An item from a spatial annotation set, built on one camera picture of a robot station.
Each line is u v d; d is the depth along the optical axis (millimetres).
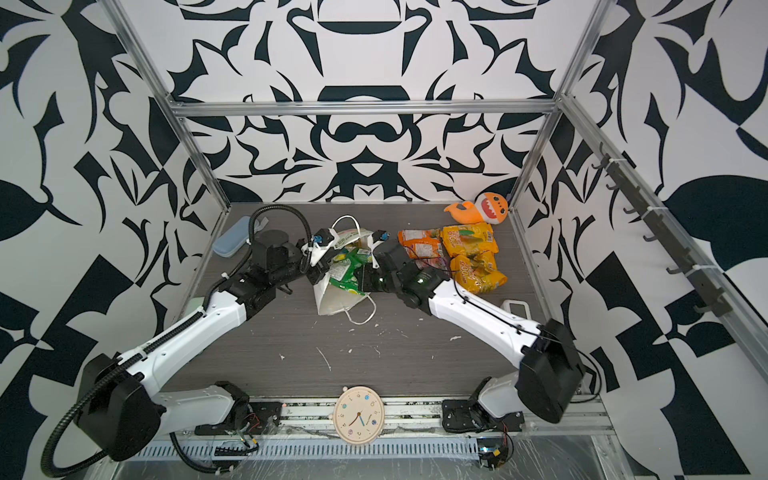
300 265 658
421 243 1049
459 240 1049
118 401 400
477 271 922
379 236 714
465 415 743
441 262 996
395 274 585
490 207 1083
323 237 638
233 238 1069
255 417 731
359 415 726
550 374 411
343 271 787
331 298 777
